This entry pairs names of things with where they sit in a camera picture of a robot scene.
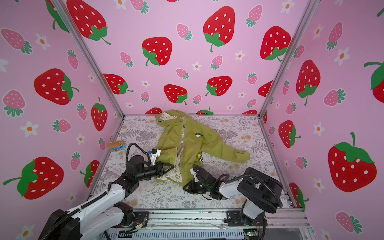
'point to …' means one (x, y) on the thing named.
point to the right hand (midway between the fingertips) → (181, 190)
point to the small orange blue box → (116, 145)
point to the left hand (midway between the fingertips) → (173, 167)
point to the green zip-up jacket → (181, 141)
